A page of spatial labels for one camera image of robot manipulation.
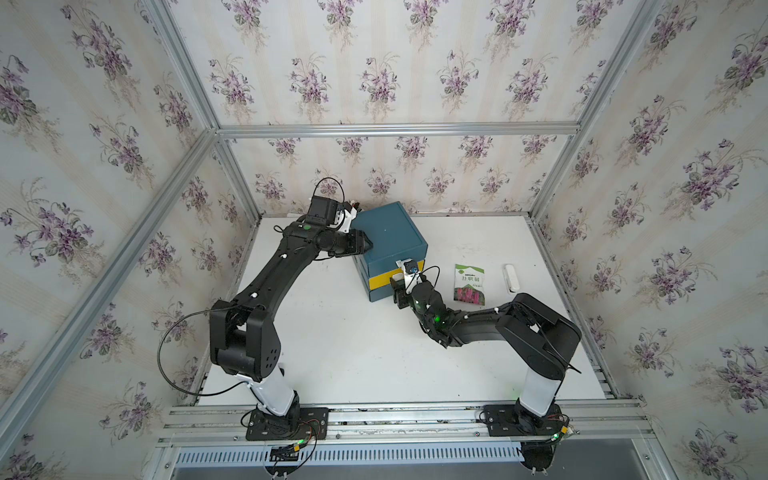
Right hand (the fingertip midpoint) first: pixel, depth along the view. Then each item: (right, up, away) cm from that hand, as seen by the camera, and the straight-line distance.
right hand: (403, 276), depth 90 cm
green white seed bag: (+23, -4, +9) cm, 25 cm away
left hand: (-11, +8, -5) cm, 15 cm away
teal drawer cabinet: (-3, +12, -7) cm, 14 cm away
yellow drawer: (-6, -1, -3) cm, 6 cm away
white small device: (+37, -2, +8) cm, 38 cm away
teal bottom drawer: (-7, -5, -1) cm, 8 cm away
